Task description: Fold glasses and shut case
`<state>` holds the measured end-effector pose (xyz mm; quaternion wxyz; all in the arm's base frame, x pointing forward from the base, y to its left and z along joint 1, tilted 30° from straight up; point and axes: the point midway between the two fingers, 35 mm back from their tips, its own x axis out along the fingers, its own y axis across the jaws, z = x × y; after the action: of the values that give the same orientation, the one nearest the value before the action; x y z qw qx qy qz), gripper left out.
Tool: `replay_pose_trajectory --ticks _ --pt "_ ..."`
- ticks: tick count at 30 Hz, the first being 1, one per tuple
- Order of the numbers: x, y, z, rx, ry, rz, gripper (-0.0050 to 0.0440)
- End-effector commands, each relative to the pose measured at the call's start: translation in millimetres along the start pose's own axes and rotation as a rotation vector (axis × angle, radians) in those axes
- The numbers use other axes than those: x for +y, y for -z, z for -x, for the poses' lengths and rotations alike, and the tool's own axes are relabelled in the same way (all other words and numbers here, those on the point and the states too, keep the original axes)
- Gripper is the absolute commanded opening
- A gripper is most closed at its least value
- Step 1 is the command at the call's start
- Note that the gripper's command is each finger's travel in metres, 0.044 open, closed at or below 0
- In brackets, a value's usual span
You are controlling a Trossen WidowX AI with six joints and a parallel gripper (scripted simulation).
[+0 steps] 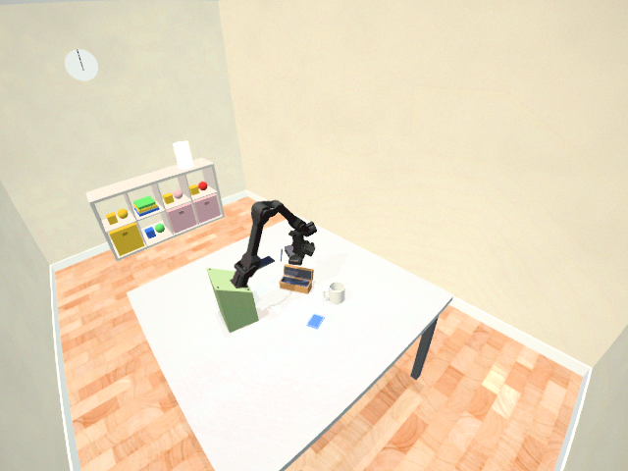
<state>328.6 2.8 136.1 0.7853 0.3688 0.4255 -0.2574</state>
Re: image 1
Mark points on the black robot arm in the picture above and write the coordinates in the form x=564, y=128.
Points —
x=260, y=215

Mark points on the black smartphone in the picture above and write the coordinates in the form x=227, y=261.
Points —
x=266, y=261

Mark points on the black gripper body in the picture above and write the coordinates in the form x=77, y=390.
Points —
x=294, y=259

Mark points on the cream white mug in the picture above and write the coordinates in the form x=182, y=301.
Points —
x=335, y=297

